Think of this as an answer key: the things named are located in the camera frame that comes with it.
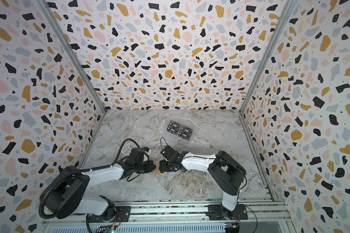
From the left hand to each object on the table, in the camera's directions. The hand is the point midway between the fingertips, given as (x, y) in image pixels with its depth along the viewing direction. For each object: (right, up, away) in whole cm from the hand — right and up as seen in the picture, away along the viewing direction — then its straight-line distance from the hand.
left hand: (160, 166), depth 88 cm
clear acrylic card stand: (+10, +19, +12) cm, 25 cm away
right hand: (+3, -1, -1) cm, 3 cm away
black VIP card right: (+15, +20, +9) cm, 27 cm away
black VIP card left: (+7, +23, +12) cm, 27 cm away
